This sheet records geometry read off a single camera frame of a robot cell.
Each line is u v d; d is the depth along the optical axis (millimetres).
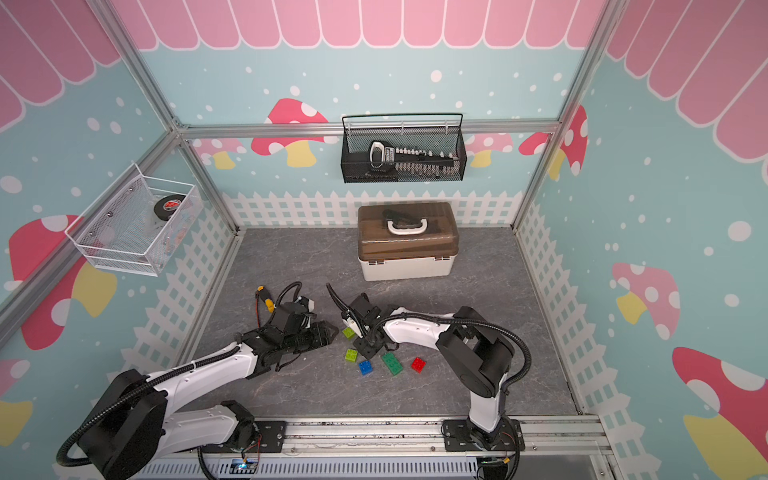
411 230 915
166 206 786
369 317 706
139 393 424
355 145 896
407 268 990
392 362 851
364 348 792
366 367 832
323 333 785
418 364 848
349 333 903
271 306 967
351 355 865
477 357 470
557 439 743
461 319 497
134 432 405
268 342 667
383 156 892
